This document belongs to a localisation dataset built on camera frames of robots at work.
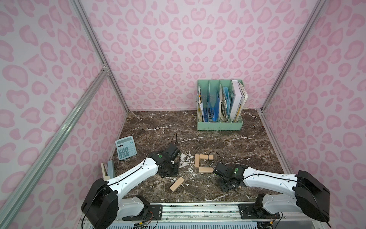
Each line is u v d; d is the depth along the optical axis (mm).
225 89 979
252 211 729
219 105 954
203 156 941
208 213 749
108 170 859
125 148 955
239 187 805
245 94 944
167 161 607
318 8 696
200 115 1009
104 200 398
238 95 936
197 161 906
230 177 600
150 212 722
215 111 1174
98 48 825
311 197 409
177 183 820
